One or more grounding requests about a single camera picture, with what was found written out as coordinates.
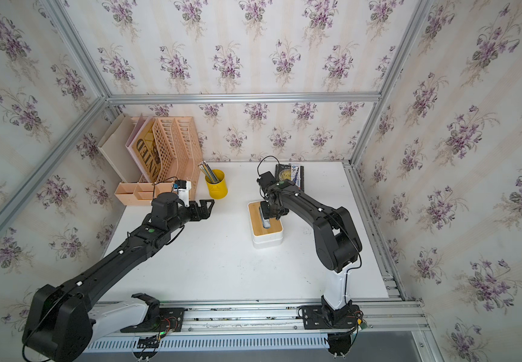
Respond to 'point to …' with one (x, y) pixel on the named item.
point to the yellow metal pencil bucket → (217, 190)
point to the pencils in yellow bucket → (208, 171)
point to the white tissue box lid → (261, 234)
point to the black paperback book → (283, 172)
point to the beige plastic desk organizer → (179, 147)
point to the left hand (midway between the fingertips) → (207, 202)
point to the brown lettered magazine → (145, 152)
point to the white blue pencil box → (296, 174)
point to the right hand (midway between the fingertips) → (273, 213)
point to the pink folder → (140, 126)
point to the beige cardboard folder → (113, 146)
